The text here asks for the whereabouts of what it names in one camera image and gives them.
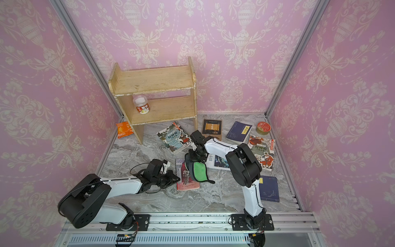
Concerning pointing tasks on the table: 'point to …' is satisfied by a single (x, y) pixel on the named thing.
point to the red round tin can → (263, 128)
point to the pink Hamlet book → (185, 181)
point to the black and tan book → (212, 127)
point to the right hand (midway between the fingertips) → (191, 161)
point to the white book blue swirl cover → (216, 161)
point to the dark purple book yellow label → (239, 132)
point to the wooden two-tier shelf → (156, 95)
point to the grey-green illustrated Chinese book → (175, 138)
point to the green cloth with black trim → (197, 170)
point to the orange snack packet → (124, 129)
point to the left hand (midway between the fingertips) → (181, 180)
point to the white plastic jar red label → (141, 103)
